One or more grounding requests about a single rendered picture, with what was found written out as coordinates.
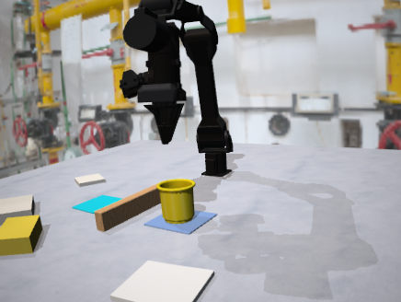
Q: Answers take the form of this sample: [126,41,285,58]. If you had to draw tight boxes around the light brown wooden bar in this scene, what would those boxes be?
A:
[95,184,161,232]

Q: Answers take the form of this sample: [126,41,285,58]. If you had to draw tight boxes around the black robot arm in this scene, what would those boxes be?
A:
[120,0,234,177]

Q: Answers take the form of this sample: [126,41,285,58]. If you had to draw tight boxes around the cream flat rectangular block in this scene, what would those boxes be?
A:
[0,194,35,226]

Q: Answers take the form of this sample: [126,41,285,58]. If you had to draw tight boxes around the white flat square slab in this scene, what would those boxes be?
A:
[109,261,214,302]

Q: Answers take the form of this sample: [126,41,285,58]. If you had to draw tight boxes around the yellow rectangular block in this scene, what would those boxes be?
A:
[0,215,43,256]

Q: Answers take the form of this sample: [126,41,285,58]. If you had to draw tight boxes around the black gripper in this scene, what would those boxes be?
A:
[137,53,187,145]

